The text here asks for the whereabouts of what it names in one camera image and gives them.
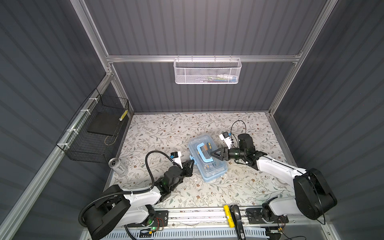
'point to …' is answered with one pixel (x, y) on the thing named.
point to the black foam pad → (107, 122)
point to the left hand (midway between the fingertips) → (194, 161)
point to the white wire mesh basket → (207, 70)
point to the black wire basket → (95, 134)
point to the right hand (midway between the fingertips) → (214, 155)
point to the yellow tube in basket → (123, 115)
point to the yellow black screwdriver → (209, 146)
